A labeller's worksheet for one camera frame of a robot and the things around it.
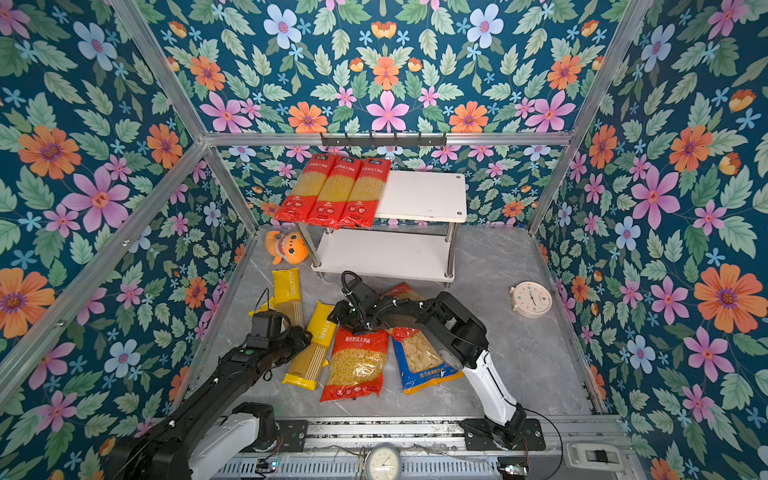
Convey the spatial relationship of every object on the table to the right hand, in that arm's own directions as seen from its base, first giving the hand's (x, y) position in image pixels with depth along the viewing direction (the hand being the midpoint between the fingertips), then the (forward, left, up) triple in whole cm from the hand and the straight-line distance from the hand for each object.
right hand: (330, 318), depth 91 cm
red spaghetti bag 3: (+15, -13, +34) cm, 39 cm away
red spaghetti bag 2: (+15, -5, +34) cm, 37 cm away
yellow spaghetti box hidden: (+5, +23, -1) cm, 23 cm away
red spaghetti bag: (+15, +3, +34) cm, 37 cm away
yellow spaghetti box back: (+8, +15, +1) cm, 18 cm away
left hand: (-6, +4, +3) cm, 8 cm away
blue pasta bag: (-14, -27, 0) cm, 30 cm away
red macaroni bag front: (-14, -10, 0) cm, 18 cm away
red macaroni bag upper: (+8, -22, +3) cm, 24 cm away
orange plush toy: (+25, +17, +6) cm, 31 cm away
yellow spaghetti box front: (-16, +4, +1) cm, 17 cm away
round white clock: (+7, -65, -1) cm, 65 cm away
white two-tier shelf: (+34, -27, +2) cm, 43 cm away
